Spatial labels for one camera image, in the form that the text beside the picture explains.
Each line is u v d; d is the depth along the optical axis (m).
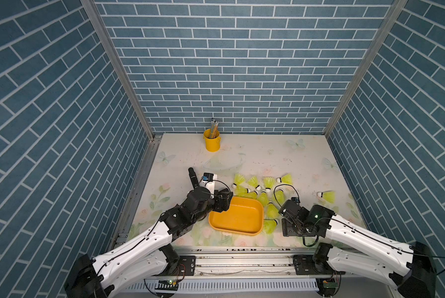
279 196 0.93
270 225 0.84
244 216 0.89
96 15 0.71
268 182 0.96
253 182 0.95
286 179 0.97
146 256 0.49
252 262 0.76
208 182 0.65
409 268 0.40
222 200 0.67
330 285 0.71
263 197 0.91
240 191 0.94
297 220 0.59
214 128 1.07
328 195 0.94
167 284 0.72
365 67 0.89
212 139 1.07
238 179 0.96
